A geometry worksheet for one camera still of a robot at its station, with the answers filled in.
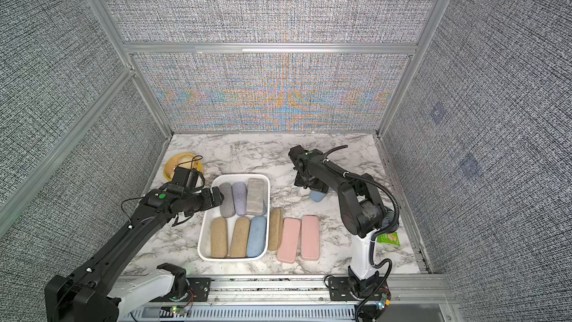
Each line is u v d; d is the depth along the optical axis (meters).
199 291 0.74
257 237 0.82
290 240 0.82
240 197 0.91
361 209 0.52
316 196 0.94
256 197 0.89
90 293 0.37
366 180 0.51
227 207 0.88
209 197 0.71
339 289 0.73
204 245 0.80
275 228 0.82
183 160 1.01
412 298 0.74
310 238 0.83
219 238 0.81
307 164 0.67
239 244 0.80
